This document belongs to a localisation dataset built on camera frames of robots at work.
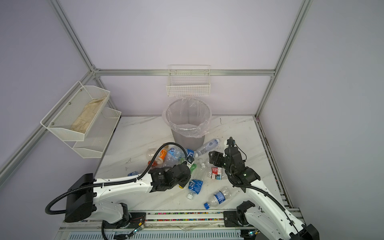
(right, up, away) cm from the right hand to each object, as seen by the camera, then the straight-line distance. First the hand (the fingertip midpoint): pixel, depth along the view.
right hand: (213, 154), depth 79 cm
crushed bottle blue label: (-22, -3, +14) cm, 26 cm away
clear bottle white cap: (-2, +1, +22) cm, 23 cm away
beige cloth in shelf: (-68, +17, -2) cm, 70 cm away
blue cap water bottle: (+4, -22, -2) cm, 22 cm away
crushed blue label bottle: (-10, -19, +1) cm, 21 cm away
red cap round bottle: (-39, -3, +15) cm, 42 cm away
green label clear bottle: (-7, -11, +8) cm, 16 cm away
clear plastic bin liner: (-13, +22, +24) cm, 35 cm away
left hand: (-15, -10, +1) cm, 18 cm away
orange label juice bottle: (-30, -3, +10) cm, 32 cm away
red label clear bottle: (+3, -13, +7) cm, 15 cm away
